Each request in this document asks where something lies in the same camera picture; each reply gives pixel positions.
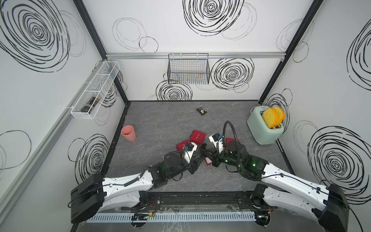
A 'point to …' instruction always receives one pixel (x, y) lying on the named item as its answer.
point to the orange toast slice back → (280, 115)
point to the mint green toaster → (262, 133)
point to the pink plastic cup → (127, 131)
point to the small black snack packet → (201, 110)
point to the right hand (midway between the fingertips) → (204, 153)
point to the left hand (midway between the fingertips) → (201, 155)
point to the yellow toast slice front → (269, 116)
